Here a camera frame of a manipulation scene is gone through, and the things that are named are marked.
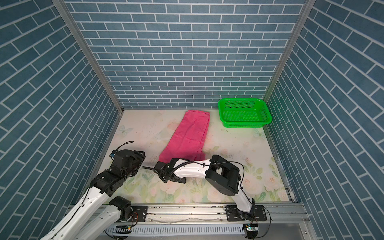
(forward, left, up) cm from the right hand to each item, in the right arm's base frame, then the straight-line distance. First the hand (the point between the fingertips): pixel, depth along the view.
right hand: (186, 168), depth 88 cm
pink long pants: (+18, +2, 0) cm, 19 cm away
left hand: (0, +20, +14) cm, 24 cm away
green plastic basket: (+50, -38, -1) cm, 63 cm away
